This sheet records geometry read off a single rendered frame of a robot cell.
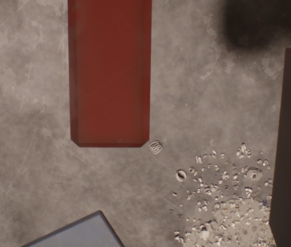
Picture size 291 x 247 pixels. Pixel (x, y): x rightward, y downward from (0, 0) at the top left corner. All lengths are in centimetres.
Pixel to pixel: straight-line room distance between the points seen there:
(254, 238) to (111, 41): 62
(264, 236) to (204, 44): 23
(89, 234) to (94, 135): 57
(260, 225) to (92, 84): 60
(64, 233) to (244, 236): 19
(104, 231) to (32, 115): 15
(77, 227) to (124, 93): 58
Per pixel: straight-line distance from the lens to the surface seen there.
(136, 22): 17
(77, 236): 75
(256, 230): 77
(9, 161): 73
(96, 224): 74
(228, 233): 76
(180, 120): 70
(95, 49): 17
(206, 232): 75
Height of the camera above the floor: 64
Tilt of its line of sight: 67 degrees down
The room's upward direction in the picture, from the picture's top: 176 degrees clockwise
